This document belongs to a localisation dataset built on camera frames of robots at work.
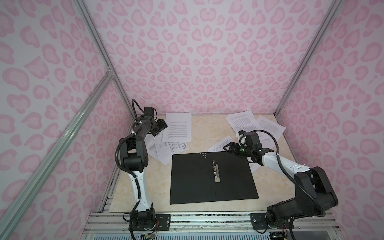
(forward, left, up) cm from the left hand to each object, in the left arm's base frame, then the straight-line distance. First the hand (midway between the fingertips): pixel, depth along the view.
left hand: (164, 125), depth 102 cm
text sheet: (+4, -8, -9) cm, 13 cm away
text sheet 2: (-29, -57, -8) cm, 64 cm away
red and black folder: (-33, -25, -9) cm, 43 cm away
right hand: (-21, -40, +2) cm, 45 cm away
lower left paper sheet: (-13, +9, -9) cm, 18 cm away
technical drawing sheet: (-13, -1, -9) cm, 16 cm away
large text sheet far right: (+10, -59, -9) cm, 60 cm away
